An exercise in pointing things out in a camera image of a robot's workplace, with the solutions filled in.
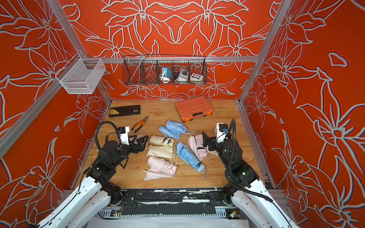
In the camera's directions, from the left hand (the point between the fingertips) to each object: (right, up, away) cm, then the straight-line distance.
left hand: (142, 135), depth 75 cm
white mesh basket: (-45, +37, +18) cm, 61 cm away
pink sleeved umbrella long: (+5, -17, +9) cm, 19 cm away
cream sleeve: (+8, -12, +13) cm, 20 cm away
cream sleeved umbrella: (+4, -5, +16) cm, 18 cm away
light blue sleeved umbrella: (+16, 0, +23) cm, 28 cm away
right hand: (+35, +3, -5) cm, 35 cm away
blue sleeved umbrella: (+25, -14, +9) cm, 30 cm away
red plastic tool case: (+30, +16, +32) cm, 47 cm away
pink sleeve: (+6, -22, +7) cm, 24 cm away
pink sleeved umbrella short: (+34, -12, +12) cm, 38 cm away
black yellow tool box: (-24, +14, +36) cm, 45 cm away
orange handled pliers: (-11, +3, +29) cm, 31 cm away
